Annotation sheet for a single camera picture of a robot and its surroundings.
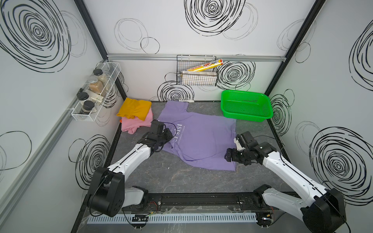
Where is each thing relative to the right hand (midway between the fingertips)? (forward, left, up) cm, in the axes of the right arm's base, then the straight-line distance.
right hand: (231, 158), depth 80 cm
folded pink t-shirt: (+23, +65, -3) cm, 69 cm away
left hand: (+14, +34, +4) cm, 37 cm away
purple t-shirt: (+16, +14, -8) cm, 23 cm away
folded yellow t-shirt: (+34, +65, +3) cm, 74 cm away
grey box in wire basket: (+40, +19, +25) cm, 50 cm away
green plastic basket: (+48, -21, -8) cm, 53 cm away
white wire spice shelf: (+50, +77, +23) cm, 94 cm away
